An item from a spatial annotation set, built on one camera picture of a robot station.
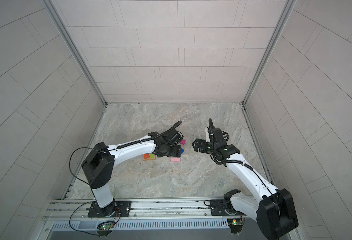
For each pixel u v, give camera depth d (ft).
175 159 2.85
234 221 2.27
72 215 2.26
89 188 2.04
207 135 2.14
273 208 1.26
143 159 2.84
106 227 2.09
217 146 1.99
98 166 1.46
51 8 2.36
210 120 2.15
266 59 2.99
